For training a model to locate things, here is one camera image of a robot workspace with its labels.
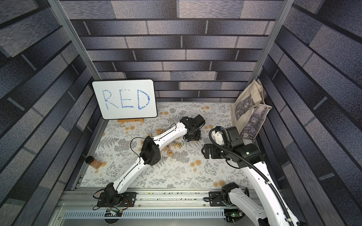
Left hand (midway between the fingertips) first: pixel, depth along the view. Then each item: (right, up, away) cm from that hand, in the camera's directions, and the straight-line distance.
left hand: (199, 138), depth 94 cm
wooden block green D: (-13, -4, -2) cm, 14 cm away
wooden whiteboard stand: (-58, +12, +11) cm, 60 cm away
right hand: (+3, -1, -24) cm, 24 cm away
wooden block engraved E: (-19, -8, -6) cm, 22 cm away
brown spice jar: (-63, -11, -15) cm, 66 cm away
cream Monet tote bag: (+32, +19, -6) cm, 37 cm away
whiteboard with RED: (-52, +28, +3) cm, 59 cm away
